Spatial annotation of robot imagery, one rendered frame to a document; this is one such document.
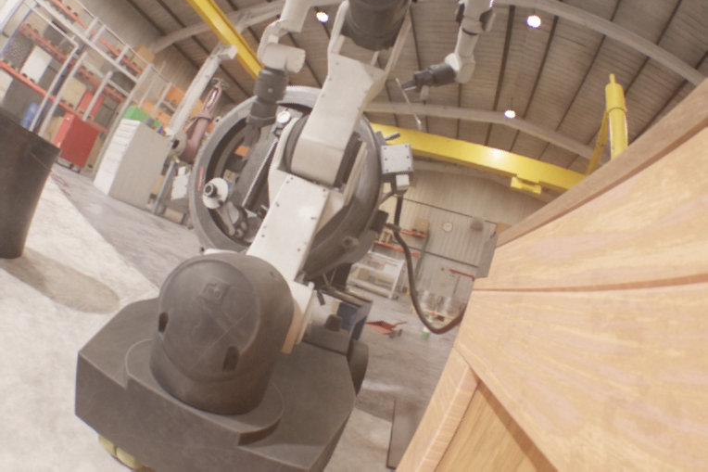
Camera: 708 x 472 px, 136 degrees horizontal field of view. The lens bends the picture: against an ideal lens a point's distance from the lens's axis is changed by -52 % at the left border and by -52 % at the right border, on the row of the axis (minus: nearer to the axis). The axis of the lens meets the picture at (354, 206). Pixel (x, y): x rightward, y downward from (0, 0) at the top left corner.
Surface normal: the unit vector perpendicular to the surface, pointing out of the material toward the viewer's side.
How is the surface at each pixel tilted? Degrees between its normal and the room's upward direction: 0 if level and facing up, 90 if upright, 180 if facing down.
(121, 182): 90
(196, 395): 90
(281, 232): 68
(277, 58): 124
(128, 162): 90
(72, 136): 90
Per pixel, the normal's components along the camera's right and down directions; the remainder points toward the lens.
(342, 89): 0.05, -0.02
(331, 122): 0.13, -0.25
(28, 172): 0.92, 0.37
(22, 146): 0.88, 0.29
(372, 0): -0.04, 0.20
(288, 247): 0.22, -0.50
